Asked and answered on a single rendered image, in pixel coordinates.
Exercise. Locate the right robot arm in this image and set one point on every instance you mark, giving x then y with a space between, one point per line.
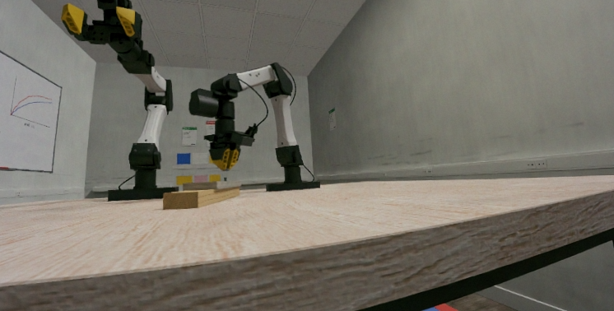
144 152

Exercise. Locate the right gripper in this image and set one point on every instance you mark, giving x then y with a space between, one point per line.
106 32

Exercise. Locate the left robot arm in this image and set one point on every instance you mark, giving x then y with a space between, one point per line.
215 103

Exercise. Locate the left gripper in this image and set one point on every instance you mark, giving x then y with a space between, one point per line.
221 146

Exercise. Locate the light wooden beam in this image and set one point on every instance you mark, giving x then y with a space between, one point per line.
197 198

